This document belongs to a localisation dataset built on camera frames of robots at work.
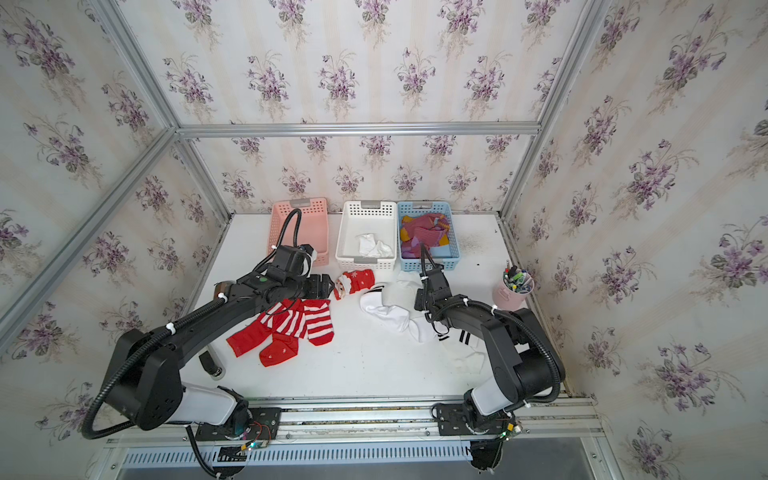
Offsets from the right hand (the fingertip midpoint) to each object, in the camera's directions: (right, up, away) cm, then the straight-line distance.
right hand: (429, 297), depth 95 cm
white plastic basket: (-17, +28, +24) cm, 41 cm away
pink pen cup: (+24, +5, -9) cm, 26 cm away
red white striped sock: (-40, -5, -5) cm, 41 cm away
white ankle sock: (-11, -1, -1) cm, 11 cm away
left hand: (-32, +5, -9) cm, 34 cm away
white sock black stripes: (+10, -13, -9) cm, 19 cm away
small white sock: (-21, +18, +13) cm, 30 cm away
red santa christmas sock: (-25, +5, +3) cm, 26 cm away
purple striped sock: (+2, +23, +16) cm, 28 cm away
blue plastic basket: (+9, +13, +13) cm, 21 cm away
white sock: (-15, +15, +12) cm, 25 cm away
